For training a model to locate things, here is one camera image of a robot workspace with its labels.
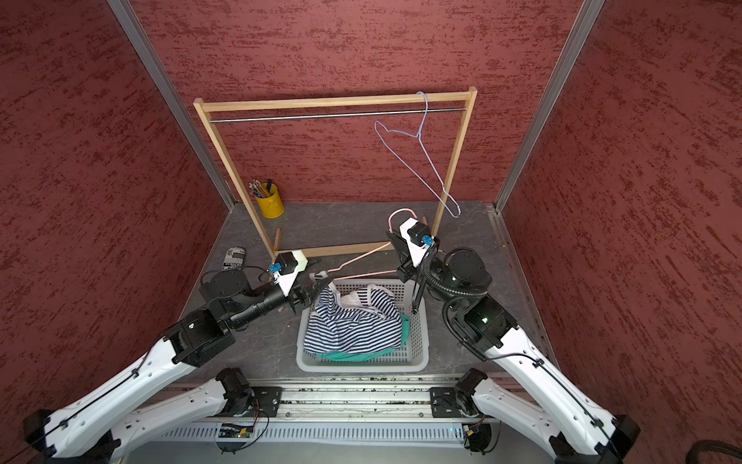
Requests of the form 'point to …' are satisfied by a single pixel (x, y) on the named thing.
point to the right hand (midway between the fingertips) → (388, 238)
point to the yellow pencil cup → (270, 201)
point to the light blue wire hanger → (429, 154)
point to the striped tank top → (366, 320)
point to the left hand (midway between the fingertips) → (323, 272)
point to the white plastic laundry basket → (413, 357)
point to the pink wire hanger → (373, 253)
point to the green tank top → (368, 355)
